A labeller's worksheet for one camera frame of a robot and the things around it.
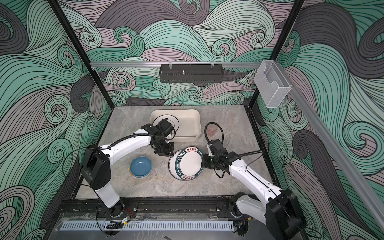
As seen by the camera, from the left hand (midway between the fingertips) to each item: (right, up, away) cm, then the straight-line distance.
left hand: (173, 154), depth 82 cm
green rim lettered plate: (+7, -7, +5) cm, 11 cm away
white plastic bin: (+9, +12, +21) cm, 26 cm away
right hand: (+16, -5, -1) cm, 17 cm away
